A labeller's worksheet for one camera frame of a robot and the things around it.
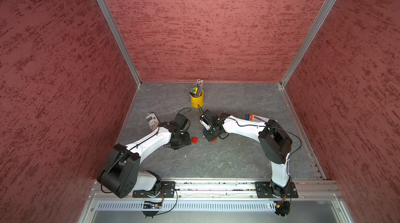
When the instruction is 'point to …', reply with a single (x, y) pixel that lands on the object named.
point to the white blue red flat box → (250, 117)
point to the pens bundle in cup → (196, 91)
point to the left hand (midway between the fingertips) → (186, 147)
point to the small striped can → (152, 120)
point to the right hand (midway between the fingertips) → (210, 138)
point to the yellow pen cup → (197, 102)
